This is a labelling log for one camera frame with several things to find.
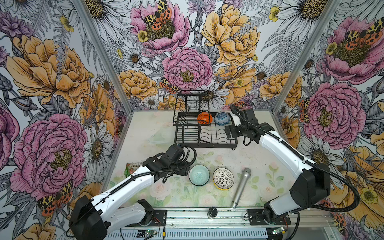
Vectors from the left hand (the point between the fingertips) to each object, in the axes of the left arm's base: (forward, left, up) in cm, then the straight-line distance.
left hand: (182, 170), depth 79 cm
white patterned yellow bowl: (-2, -22, -7) cm, 23 cm away
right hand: (+18, -29, +8) cm, 35 cm away
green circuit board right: (-25, -46, -11) cm, 53 cm away
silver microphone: (+1, -36, -7) cm, 36 cm away
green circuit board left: (-25, +17, -12) cm, 32 cm away
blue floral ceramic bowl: (+43, -27, -7) cm, 51 cm away
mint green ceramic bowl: (0, -9, -7) cm, 12 cm away
